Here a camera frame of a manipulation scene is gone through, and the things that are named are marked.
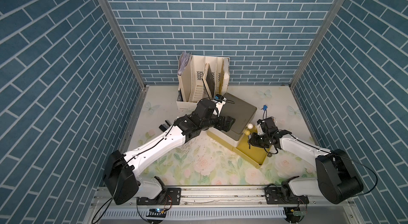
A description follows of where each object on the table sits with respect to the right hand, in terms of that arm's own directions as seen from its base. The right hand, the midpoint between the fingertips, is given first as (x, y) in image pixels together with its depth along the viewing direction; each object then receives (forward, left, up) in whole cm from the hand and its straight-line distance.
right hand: (251, 141), depth 90 cm
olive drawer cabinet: (+9, +7, +16) cm, 20 cm away
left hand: (0, +13, +22) cm, 26 cm away
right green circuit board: (-32, -18, -4) cm, 37 cm away
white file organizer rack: (+32, +30, +19) cm, 48 cm away
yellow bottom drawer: (-9, -1, +2) cm, 10 cm away
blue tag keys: (+27, -12, -2) cm, 30 cm away
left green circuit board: (-37, +45, -5) cm, 58 cm away
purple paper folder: (+38, +42, +28) cm, 63 cm away
